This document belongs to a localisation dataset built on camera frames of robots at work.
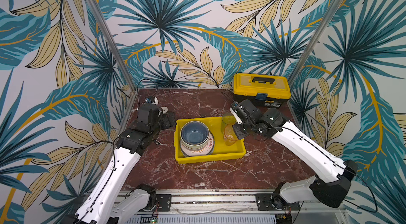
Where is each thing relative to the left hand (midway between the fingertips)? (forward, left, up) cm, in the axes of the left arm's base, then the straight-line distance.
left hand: (166, 117), depth 73 cm
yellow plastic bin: (-5, -28, -25) cm, 38 cm away
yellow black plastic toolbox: (+27, -57, -9) cm, 64 cm away
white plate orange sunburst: (-7, -16, -22) cm, 28 cm away
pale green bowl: (-8, -13, -13) cm, 21 cm away
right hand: (-2, -32, -4) cm, 33 cm away
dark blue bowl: (+2, -13, -18) cm, 22 cm away
